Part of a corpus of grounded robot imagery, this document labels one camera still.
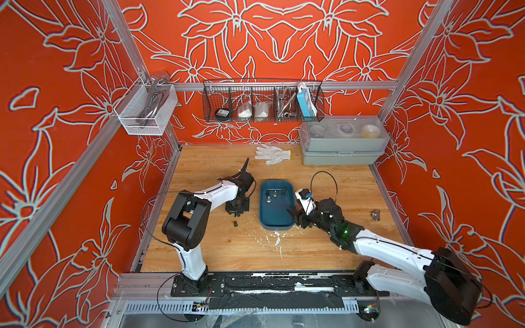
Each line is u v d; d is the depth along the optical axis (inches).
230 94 37.4
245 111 35.4
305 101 33.7
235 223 34.6
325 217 24.6
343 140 39.5
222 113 38.0
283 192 38.4
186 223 19.0
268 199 37.4
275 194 38.2
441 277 15.9
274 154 44.8
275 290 28.7
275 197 38.3
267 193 38.4
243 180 30.2
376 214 35.3
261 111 36.3
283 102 32.3
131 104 31.0
